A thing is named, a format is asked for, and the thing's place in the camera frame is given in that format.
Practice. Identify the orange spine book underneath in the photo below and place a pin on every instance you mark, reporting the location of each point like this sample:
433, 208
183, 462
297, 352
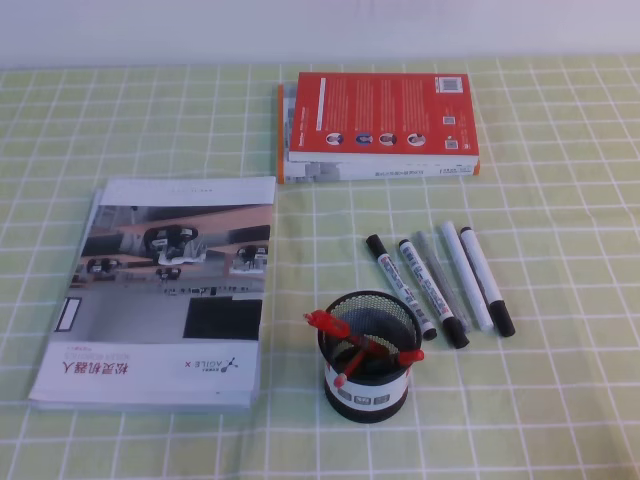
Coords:
289, 172

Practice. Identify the red cover book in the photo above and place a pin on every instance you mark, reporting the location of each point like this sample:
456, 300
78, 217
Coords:
402, 117

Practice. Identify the plain white marker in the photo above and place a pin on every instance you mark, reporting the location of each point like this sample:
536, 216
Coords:
467, 277

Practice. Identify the white marker black end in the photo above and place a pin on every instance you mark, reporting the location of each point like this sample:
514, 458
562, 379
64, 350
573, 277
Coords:
451, 325

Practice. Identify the red pen with clip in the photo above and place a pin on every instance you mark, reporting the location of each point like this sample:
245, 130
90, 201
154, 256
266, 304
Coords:
338, 329

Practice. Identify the black mesh pen holder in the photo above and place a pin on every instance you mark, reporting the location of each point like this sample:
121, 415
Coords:
366, 397

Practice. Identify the white robot brochure stack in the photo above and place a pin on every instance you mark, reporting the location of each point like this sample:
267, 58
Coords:
164, 307

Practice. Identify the black cap marker far left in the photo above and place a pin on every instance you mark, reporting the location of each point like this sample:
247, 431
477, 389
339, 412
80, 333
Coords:
401, 289

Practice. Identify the white marker far right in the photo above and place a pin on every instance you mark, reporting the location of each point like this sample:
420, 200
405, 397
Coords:
494, 300

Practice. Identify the clear grey pen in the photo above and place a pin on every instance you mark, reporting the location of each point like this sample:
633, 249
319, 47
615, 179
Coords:
441, 281

